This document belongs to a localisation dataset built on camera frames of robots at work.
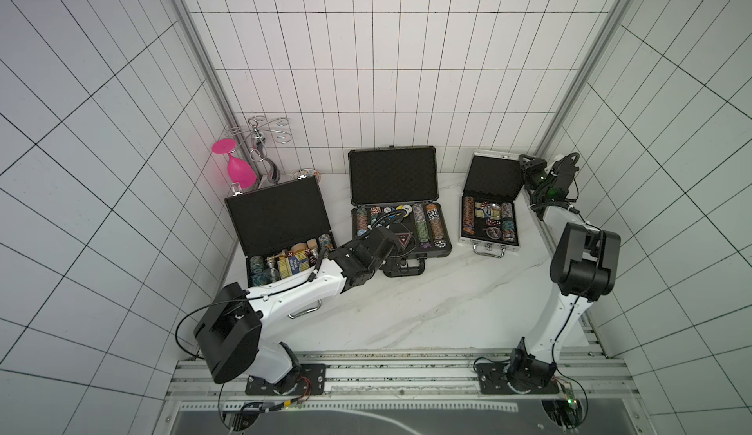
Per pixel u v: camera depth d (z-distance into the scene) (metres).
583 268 0.55
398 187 1.06
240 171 0.97
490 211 1.06
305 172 1.17
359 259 0.61
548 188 0.77
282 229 0.95
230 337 0.41
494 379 0.73
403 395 0.71
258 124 0.92
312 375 0.73
